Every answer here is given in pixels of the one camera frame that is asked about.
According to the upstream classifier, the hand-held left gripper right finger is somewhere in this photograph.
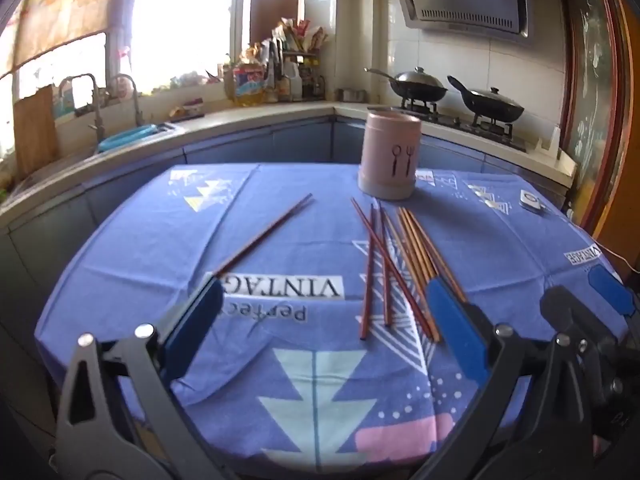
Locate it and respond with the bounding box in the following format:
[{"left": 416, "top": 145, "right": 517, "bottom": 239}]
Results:
[{"left": 410, "top": 276, "right": 593, "bottom": 480}]

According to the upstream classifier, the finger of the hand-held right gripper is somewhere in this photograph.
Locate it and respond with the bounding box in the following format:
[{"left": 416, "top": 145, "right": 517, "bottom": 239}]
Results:
[
  {"left": 539, "top": 284, "right": 609, "bottom": 357},
  {"left": 586, "top": 263, "right": 638, "bottom": 321}
]

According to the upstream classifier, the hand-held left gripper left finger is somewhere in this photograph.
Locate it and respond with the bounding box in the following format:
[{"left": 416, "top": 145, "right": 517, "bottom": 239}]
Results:
[{"left": 54, "top": 276, "right": 226, "bottom": 480}]

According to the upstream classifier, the dark red chopstick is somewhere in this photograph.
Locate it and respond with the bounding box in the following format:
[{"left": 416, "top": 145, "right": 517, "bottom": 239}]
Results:
[
  {"left": 351, "top": 197, "right": 433, "bottom": 338},
  {"left": 359, "top": 203, "right": 376, "bottom": 343},
  {"left": 212, "top": 192, "right": 315, "bottom": 278},
  {"left": 378, "top": 203, "right": 393, "bottom": 328}
]

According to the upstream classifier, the pink utensil holder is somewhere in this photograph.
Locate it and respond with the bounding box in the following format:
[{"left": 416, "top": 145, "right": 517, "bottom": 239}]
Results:
[{"left": 357, "top": 110, "right": 422, "bottom": 202}]

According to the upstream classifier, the blue printed tablecloth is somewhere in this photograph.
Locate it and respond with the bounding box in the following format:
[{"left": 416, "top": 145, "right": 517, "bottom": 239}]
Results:
[{"left": 34, "top": 162, "right": 631, "bottom": 466}]

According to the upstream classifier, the white plastic stand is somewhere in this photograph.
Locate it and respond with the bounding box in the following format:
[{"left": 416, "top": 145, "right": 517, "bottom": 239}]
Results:
[{"left": 532, "top": 125, "right": 578, "bottom": 188}]

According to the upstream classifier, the wooden framed glass door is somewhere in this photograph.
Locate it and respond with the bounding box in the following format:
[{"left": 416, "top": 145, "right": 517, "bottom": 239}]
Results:
[{"left": 560, "top": 0, "right": 640, "bottom": 241}]

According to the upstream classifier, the blue basin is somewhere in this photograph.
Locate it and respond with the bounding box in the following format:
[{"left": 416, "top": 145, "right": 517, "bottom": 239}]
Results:
[{"left": 97, "top": 125, "right": 161, "bottom": 154}]

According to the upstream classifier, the gas stove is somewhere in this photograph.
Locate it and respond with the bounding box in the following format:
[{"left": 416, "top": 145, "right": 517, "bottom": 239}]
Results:
[{"left": 395, "top": 97, "right": 531, "bottom": 153}]

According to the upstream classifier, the black wok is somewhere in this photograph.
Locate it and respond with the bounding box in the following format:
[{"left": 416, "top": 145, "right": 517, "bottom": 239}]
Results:
[
  {"left": 446, "top": 75, "right": 526, "bottom": 123},
  {"left": 364, "top": 66, "right": 448, "bottom": 102}
]

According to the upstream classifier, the kitchen counter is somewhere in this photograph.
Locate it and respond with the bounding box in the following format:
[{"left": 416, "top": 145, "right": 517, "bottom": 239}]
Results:
[{"left": 0, "top": 100, "right": 578, "bottom": 241}]

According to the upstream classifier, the wok lid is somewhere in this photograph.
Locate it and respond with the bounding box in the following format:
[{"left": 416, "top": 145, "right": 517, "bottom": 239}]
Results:
[
  {"left": 395, "top": 66, "right": 444, "bottom": 87},
  {"left": 470, "top": 87, "right": 524, "bottom": 109}
]

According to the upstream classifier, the metal faucet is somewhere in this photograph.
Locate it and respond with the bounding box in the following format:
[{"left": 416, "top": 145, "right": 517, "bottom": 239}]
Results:
[
  {"left": 59, "top": 74, "right": 107, "bottom": 143},
  {"left": 107, "top": 74, "right": 147, "bottom": 128}
]

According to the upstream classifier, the cooking oil bottle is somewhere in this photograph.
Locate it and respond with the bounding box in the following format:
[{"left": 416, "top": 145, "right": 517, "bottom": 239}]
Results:
[{"left": 223, "top": 57, "right": 268, "bottom": 107}]

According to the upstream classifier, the wooden cutting board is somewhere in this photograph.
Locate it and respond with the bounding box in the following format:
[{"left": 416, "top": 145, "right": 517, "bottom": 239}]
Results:
[{"left": 12, "top": 85, "right": 60, "bottom": 181}]

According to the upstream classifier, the spice rack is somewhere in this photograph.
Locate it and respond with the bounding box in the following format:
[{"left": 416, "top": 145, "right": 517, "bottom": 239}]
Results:
[{"left": 270, "top": 17, "right": 331, "bottom": 102}]

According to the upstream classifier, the window shade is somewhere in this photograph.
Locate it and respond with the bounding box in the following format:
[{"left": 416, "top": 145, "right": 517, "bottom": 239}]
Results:
[{"left": 10, "top": 0, "right": 136, "bottom": 73}]

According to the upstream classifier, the white cable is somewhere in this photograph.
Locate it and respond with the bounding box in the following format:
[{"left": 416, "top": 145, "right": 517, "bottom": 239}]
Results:
[{"left": 592, "top": 240, "right": 638, "bottom": 273}]

